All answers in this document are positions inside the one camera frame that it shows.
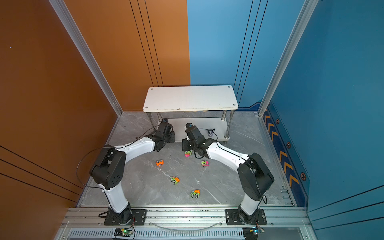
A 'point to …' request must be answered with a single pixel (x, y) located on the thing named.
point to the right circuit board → (252, 233)
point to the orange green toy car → (174, 180)
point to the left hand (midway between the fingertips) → (172, 133)
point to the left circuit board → (122, 232)
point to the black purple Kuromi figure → (210, 132)
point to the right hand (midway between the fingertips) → (182, 143)
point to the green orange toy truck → (195, 193)
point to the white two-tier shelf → (209, 107)
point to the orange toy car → (160, 163)
